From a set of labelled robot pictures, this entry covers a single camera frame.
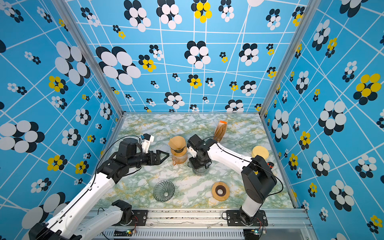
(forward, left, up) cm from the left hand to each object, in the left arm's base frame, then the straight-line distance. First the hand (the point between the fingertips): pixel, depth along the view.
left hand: (164, 154), depth 74 cm
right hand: (+1, -16, -14) cm, 21 cm away
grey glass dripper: (-12, +2, -18) cm, 22 cm away
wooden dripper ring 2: (-11, -30, -21) cm, 38 cm away
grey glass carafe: (-2, -18, -15) cm, 24 cm away
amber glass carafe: (+7, -5, -19) cm, 21 cm away
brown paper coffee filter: (+11, -5, -6) cm, 14 cm away
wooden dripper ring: (+6, -6, -11) cm, 14 cm away
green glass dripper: (+8, -6, -10) cm, 14 cm away
